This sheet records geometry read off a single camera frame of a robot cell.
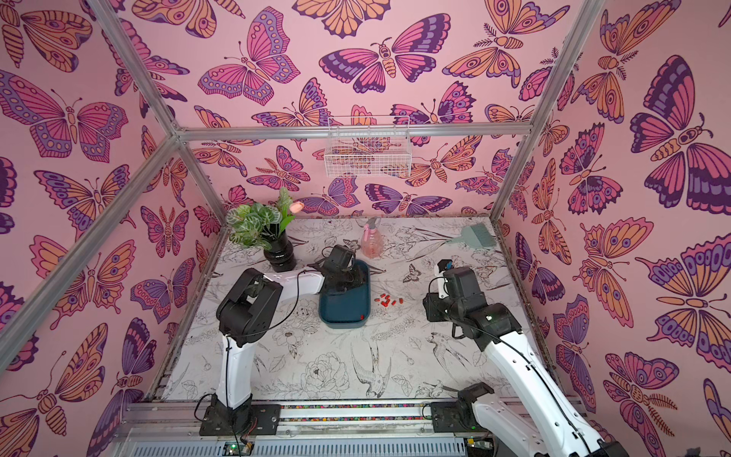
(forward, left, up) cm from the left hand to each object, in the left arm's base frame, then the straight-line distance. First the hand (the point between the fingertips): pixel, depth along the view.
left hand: (370, 278), depth 100 cm
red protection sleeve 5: (-8, -11, -2) cm, 13 cm away
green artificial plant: (+4, +33, +23) cm, 40 cm away
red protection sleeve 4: (-9, -8, -1) cm, 12 cm away
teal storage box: (-12, +6, +1) cm, 14 cm away
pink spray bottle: (+20, 0, -4) cm, 21 cm away
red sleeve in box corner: (-14, +2, -1) cm, 15 cm away
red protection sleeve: (-10, -5, -1) cm, 11 cm away
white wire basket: (+31, 0, +33) cm, 45 cm away
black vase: (+4, +31, +7) cm, 32 cm away
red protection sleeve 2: (-8, -2, -2) cm, 8 cm away
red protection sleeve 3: (-7, -6, -2) cm, 9 cm away
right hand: (-18, -15, +16) cm, 29 cm away
